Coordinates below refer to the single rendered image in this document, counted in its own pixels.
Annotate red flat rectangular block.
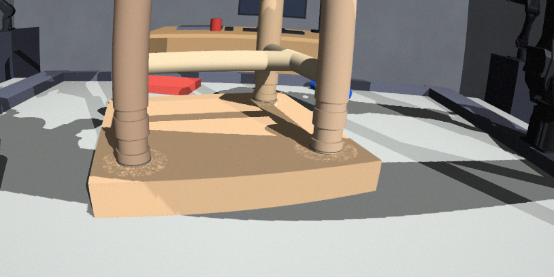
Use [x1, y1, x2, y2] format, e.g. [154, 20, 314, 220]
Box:
[148, 76, 201, 95]

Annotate light wooden stool seat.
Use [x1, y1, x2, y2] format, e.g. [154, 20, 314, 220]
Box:
[88, 92, 382, 218]

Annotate tan wooden stool legs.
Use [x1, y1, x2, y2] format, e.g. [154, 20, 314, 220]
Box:
[112, 0, 357, 167]

